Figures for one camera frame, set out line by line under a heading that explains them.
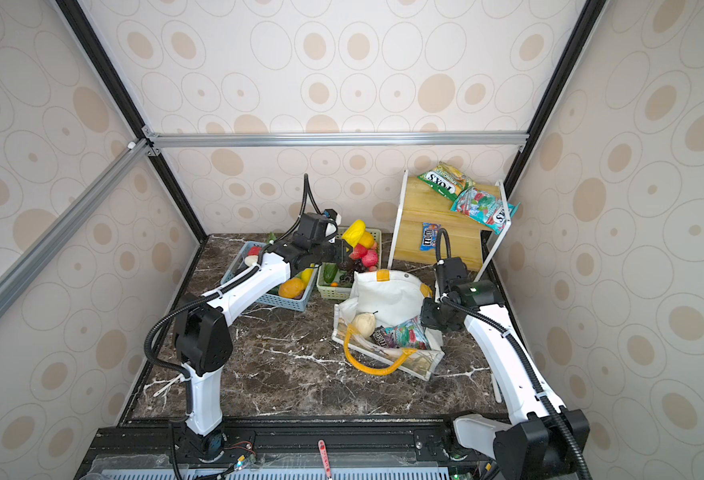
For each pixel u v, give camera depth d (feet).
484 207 2.55
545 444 1.23
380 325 3.11
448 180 2.73
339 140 3.02
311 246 2.28
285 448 2.44
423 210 2.70
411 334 2.78
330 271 3.46
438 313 2.25
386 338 2.93
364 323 2.92
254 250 3.46
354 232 2.85
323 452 2.38
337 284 3.37
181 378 1.77
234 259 3.68
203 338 1.64
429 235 3.18
